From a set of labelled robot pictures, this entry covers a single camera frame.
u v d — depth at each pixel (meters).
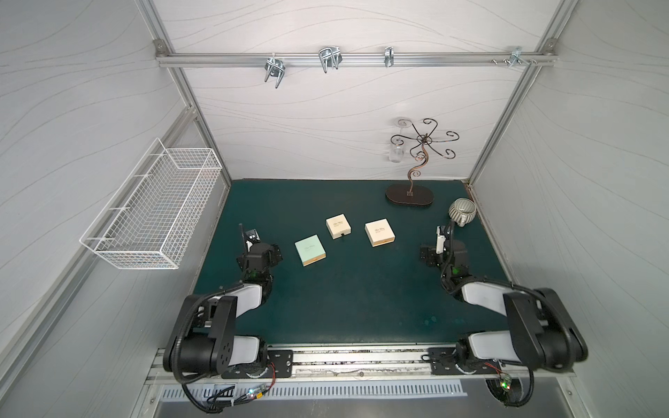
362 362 0.75
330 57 0.76
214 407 0.69
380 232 1.00
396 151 1.03
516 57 0.77
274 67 0.78
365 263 1.00
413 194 1.15
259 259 0.69
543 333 0.43
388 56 0.78
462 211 1.07
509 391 0.71
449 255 0.70
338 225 1.01
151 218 0.69
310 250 0.95
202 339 0.43
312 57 0.77
